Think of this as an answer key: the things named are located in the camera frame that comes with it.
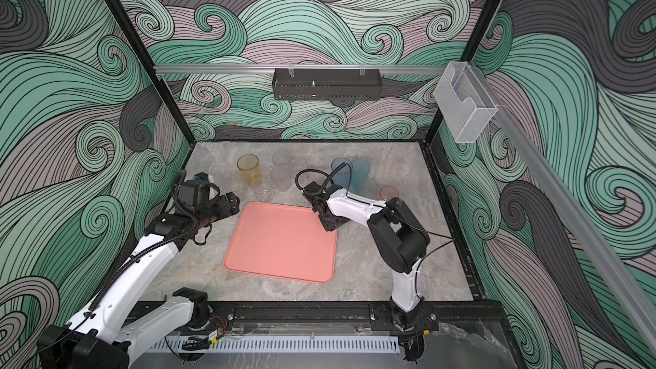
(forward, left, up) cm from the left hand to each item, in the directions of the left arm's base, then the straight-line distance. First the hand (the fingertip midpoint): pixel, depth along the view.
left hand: (229, 200), depth 79 cm
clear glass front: (+13, -6, -16) cm, 22 cm away
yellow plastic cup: (+22, 0, -9) cm, 24 cm away
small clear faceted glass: (+28, -20, -15) cm, 38 cm away
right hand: (+1, -35, -16) cm, 39 cm away
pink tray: (-6, -16, -16) cm, 24 cm away
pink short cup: (+13, -56, -14) cm, 59 cm away
